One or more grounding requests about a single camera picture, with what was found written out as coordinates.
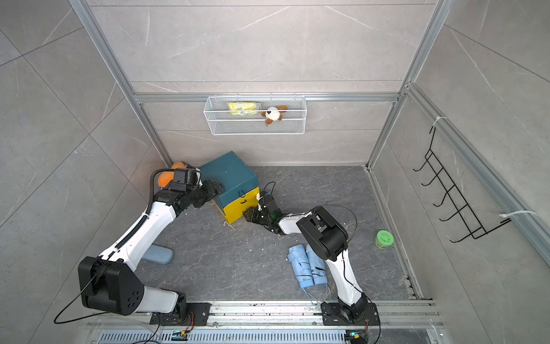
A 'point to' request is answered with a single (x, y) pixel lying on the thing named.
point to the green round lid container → (384, 239)
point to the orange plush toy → (165, 178)
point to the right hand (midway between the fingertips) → (247, 214)
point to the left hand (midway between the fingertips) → (219, 186)
